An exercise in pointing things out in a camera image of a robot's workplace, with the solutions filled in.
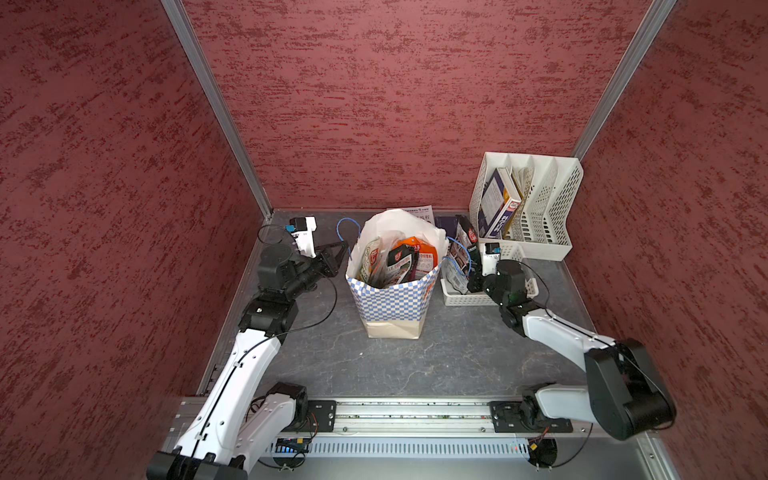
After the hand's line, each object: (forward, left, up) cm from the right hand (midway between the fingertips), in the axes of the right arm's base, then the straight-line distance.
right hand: (466, 268), depth 90 cm
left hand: (-7, +33, +20) cm, 40 cm away
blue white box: (+22, -14, +8) cm, 27 cm away
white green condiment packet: (+5, +30, -2) cm, 31 cm away
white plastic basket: (+12, -19, -8) cm, 24 cm away
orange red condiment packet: (+3, +12, +3) cm, 13 cm away
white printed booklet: (+34, +9, -10) cm, 37 cm away
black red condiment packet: (+3, +19, 0) cm, 20 cm away
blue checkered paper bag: (-16, +22, +4) cm, 28 cm away
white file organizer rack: (+35, -38, +1) cm, 52 cm away
